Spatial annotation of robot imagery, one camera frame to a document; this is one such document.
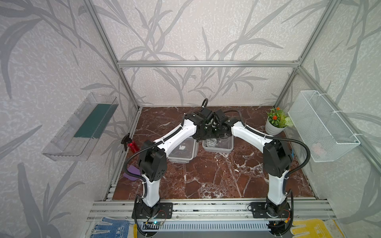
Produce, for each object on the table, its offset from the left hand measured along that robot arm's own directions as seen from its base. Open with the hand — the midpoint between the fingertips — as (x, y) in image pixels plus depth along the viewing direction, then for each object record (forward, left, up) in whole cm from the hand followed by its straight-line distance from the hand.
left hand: (206, 136), depth 86 cm
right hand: (+4, 0, -4) cm, 6 cm away
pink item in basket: (-12, -55, +8) cm, 57 cm away
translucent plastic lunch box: (+3, -9, -14) cm, 17 cm away
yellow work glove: (-43, -52, -12) cm, 68 cm away
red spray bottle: (-3, +46, -1) cm, 46 cm away
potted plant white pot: (+10, -45, -7) cm, 47 cm away
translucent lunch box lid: (-2, +14, -14) cm, 20 cm away
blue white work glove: (-43, +41, -13) cm, 61 cm away
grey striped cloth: (-4, -2, 0) cm, 4 cm away
